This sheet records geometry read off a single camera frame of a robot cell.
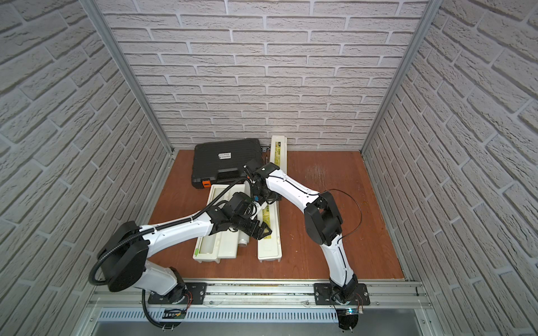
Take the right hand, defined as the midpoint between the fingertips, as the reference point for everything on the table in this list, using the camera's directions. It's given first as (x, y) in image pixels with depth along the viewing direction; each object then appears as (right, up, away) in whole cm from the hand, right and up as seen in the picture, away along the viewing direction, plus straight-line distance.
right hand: (267, 197), depth 90 cm
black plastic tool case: (-24, +17, +16) cm, 33 cm away
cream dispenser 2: (+2, -17, -14) cm, 22 cm away
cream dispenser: (+6, +22, +19) cm, 29 cm away
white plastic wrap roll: (-9, -16, -8) cm, 20 cm away
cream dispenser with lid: (-17, -17, -12) cm, 27 cm away
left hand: (0, -11, -9) cm, 14 cm away
